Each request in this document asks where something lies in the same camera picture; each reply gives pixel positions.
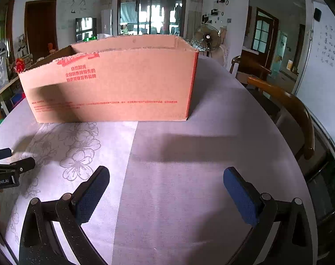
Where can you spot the dark wooden door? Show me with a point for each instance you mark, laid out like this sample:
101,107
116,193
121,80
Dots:
41,30

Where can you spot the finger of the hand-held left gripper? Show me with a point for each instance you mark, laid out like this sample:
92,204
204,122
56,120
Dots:
22,165
1,154

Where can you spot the white standing air conditioner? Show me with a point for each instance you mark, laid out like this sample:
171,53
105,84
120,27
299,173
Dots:
106,23

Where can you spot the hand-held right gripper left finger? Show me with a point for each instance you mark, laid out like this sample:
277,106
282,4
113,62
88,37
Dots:
91,196

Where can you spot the whiteboard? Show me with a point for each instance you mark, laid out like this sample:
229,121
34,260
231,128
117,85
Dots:
322,69

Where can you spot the wall television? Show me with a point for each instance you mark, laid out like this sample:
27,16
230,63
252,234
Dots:
85,30

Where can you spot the curved wooden chair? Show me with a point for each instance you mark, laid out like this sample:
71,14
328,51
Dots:
297,102

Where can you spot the brown cardboard box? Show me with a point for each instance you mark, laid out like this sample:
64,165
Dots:
115,88

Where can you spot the wooden door with glass panes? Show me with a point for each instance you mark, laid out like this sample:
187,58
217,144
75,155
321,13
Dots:
264,33

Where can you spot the standing electric fan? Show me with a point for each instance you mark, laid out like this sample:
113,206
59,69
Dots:
207,37

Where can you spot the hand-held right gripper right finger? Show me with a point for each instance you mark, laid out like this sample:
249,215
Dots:
242,196

